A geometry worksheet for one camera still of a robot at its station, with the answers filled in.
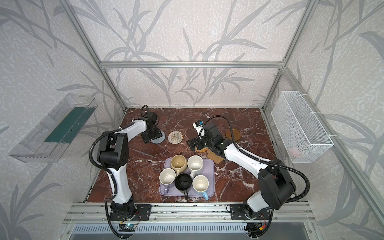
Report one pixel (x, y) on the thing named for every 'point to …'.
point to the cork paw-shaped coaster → (212, 156)
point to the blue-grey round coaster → (159, 140)
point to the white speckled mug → (195, 165)
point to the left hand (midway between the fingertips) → (158, 132)
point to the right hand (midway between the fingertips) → (194, 134)
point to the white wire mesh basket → (302, 136)
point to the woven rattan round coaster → (201, 150)
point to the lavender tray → (207, 170)
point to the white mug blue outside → (200, 184)
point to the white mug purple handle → (167, 177)
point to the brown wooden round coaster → (236, 133)
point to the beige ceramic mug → (178, 163)
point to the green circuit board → (127, 227)
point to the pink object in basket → (295, 151)
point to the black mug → (183, 183)
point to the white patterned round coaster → (175, 137)
